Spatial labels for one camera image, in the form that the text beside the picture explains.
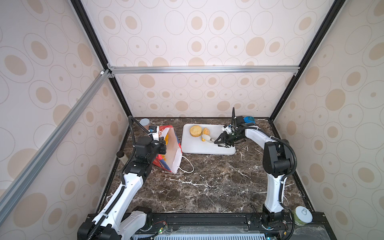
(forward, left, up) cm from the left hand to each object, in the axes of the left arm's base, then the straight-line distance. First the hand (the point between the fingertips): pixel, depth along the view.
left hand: (166, 135), depth 77 cm
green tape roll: (-34, -67, -20) cm, 77 cm away
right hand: (+7, -29, -17) cm, 34 cm away
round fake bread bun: (+20, -15, -21) cm, 33 cm away
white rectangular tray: (+15, -18, -25) cm, 34 cm away
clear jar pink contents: (+27, +23, -21) cm, 41 cm away
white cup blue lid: (+27, -54, -18) cm, 63 cm away
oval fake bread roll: (+19, -22, -20) cm, 36 cm away
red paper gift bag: (-6, -2, -17) cm, 18 cm away
